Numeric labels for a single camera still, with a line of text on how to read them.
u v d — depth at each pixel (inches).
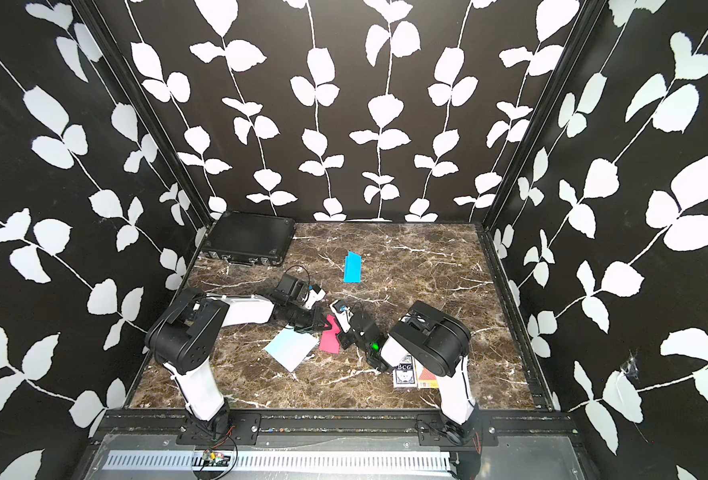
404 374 32.2
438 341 20.1
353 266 42.3
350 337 33.0
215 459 27.7
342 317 32.1
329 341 35.3
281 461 27.6
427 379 31.5
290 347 34.6
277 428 29.8
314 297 35.2
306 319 33.0
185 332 19.3
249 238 51.8
